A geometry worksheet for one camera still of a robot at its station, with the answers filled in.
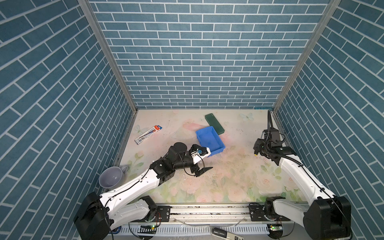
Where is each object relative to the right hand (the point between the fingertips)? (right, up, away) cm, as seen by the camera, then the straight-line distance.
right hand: (256, 142), depth 85 cm
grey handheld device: (-22, -38, -20) cm, 49 cm away
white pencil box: (-65, +7, +22) cm, 69 cm away
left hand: (-29, -6, -12) cm, 32 cm away
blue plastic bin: (-27, +1, +18) cm, 32 cm away
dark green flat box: (-22, +12, +27) cm, 37 cm away
